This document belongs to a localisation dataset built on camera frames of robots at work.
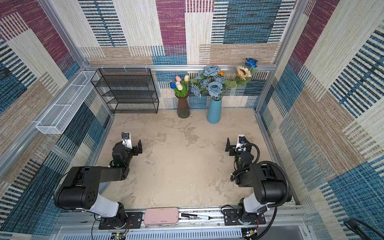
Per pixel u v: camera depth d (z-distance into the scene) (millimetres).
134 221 732
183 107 1064
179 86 914
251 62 848
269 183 470
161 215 759
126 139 794
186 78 967
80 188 457
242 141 743
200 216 741
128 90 1110
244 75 799
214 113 1032
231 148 824
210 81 912
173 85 938
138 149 869
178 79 972
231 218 729
